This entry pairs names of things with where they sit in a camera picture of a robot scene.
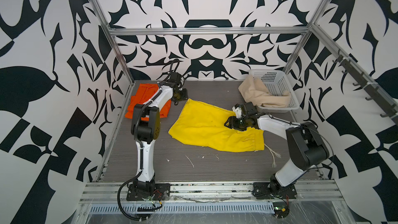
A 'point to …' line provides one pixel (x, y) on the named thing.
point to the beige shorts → (256, 90)
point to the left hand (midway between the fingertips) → (186, 93)
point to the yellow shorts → (203, 125)
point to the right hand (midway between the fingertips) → (228, 123)
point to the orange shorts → (144, 92)
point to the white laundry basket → (276, 82)
